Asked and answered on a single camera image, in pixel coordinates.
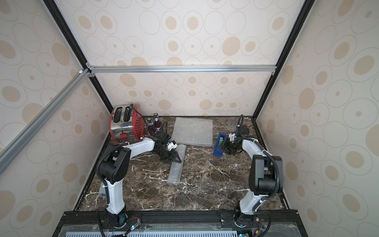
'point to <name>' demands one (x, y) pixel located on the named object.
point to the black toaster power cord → (132, 104)
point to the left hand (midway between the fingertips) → (181, 161)
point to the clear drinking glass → (232, 124)
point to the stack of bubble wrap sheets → (193, 132)
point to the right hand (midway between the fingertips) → (226, 147)
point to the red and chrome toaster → (127, 123)
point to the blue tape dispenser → (218, 150)
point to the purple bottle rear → (157, 124)
